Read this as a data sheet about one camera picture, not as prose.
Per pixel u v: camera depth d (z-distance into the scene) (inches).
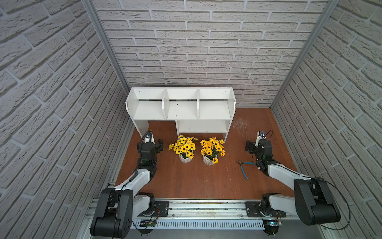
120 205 16.5
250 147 32.3
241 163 35.3
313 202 16.6
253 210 29.0
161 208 28.7
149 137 28.3
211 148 31.9
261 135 30.5
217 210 29.2
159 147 27.4
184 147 31.1
